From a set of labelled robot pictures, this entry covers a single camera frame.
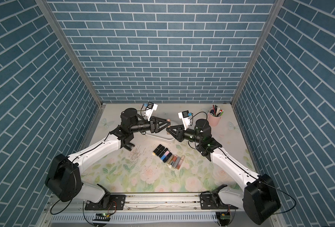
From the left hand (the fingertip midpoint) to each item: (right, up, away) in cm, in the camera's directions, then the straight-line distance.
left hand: (170, 125), depth 71 cm
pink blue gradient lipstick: (-5, -22, +18) cm, 29 cm away
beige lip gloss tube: (-1, +2, 0) cm, 3 cm away
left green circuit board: (-36, -48, +2) cm, 60 cm away
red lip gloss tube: (+2, -22, +18) cm, 29 cm away
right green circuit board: (+28, -50, +3) cm, 58 cm away
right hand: (0, -3, +1) cm, 3 cm away
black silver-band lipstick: (-8, -18, +21) cm, 29 cm away
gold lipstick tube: (-1, -23, +18) cm, 29 cm away
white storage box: (-5, -6, +13) cm, 15 cm away
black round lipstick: (-3, -22, +18) cm, 29 cm away
